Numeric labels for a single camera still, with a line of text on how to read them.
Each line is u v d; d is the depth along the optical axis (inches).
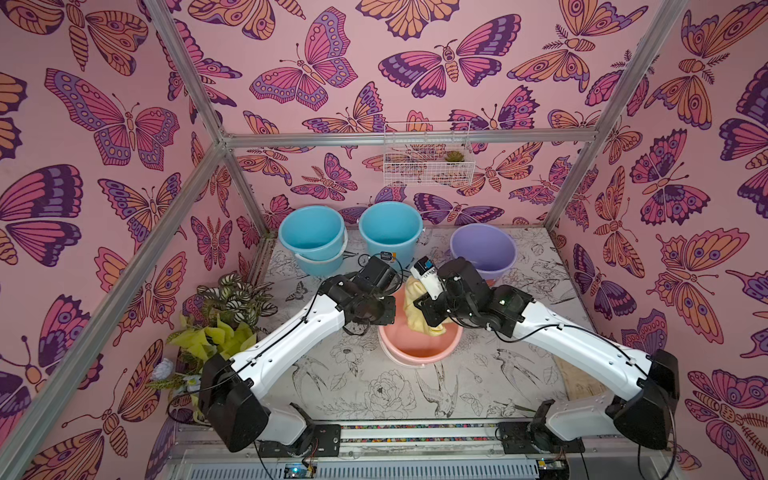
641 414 15.3
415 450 28.8
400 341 35.2
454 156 36.7
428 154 38.1
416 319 29.4
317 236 40.6
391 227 40.1
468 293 21.5
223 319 30.0
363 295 21.2
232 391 15.5
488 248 37.2
